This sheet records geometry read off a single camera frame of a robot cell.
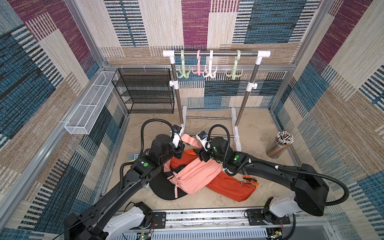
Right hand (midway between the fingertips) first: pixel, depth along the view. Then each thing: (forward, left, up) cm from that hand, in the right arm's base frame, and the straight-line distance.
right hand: (201, 146), depth 82 cm
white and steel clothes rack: (+23, -25, -4) cm, 34 cm away
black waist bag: (-18, +20, -13) cm, 30 cm away
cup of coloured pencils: (+2, -44, +2) cm, 44 cm away
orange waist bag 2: (-18, -16, -11) cm, 26 cm away
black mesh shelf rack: (+47, +39, +2) cm, 61 cm away
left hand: (-2, +9, +9) cm, 13 cm away
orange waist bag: (+3, +8, -16) cm, 18 cm away
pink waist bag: (-13, +3, -6) cm, 15 cm away
